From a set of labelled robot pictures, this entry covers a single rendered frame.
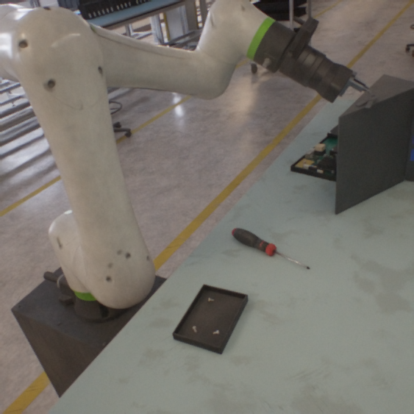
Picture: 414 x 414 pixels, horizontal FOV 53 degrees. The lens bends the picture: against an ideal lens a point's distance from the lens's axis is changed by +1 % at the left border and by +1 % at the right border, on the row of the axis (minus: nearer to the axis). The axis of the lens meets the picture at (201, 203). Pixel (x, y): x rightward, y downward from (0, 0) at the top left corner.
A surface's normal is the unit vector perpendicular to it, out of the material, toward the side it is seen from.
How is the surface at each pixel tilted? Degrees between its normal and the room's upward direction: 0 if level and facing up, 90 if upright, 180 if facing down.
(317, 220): 0
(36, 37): 59
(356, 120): 90
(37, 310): 0
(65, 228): 16
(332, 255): 0
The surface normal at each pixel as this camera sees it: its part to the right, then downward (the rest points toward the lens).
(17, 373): -0.15, -0.84
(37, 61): -0.14, 0.41
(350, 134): 0.48, 0.41
